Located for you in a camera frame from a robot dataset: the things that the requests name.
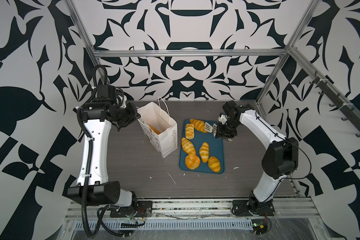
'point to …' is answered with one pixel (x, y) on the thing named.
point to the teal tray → (216, 146)
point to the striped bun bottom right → (214, 164)
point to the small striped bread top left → (189, 134)
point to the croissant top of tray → (199, 125)
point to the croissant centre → (204, 152)
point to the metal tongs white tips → (208, 128)
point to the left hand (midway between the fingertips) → (139, 113)
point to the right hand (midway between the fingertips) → (219, 135)
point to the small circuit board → (259, 226)
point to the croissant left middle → (187, 146)
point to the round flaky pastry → (192, 161)
